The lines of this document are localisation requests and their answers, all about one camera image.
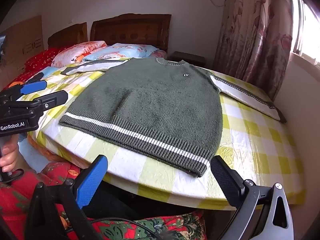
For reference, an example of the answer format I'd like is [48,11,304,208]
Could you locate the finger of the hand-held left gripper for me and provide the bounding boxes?
[18,90,69,117]
[0,80,48,101]

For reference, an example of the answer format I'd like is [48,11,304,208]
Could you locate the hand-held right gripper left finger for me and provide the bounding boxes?
[24,154,108,240]

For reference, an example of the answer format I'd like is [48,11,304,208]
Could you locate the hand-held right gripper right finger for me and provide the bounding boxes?
[210,155,294,240]

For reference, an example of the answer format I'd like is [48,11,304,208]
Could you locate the green knitted sweater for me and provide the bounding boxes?
[59,57,287,178]

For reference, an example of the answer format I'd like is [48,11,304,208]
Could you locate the person's left forearm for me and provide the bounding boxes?
[0,170,42,240]

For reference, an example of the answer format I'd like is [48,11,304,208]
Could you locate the person's left hand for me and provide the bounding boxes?
[0,138,21,173]

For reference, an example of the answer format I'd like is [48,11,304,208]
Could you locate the small dark blue object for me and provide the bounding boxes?
[24,72,45,84]

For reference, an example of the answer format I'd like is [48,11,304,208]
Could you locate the red patterned quilt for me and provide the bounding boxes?
[0,47,66,91]

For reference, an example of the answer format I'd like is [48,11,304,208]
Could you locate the yellow white checked bed sheet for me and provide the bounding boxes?
[15,62,307,211]

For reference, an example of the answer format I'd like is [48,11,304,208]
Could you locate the brown cardboard box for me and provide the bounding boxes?
[0,15,45,90]

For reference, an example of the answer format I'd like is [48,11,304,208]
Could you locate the pink floral pillow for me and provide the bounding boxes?
[51,41,108,68]

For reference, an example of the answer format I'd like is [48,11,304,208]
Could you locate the small wooden headboard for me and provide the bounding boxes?
[47,22,88,49]

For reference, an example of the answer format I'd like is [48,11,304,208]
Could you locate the person's red floral jacket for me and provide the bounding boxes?
[40,161,207,240]

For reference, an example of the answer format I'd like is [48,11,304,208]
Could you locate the light blue floral pillow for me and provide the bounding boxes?
[82,43,159,62]

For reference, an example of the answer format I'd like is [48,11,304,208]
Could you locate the large wooden headboard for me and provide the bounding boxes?
[90,14,172,52]

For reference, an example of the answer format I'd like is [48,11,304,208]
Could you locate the dark wooden nightstand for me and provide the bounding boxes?
[168,51,206,68]

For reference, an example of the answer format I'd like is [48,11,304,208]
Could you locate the pink floral curtain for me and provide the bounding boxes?
[214,0,296,101]

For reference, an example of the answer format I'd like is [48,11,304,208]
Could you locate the window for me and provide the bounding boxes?
[290,0,320,66]

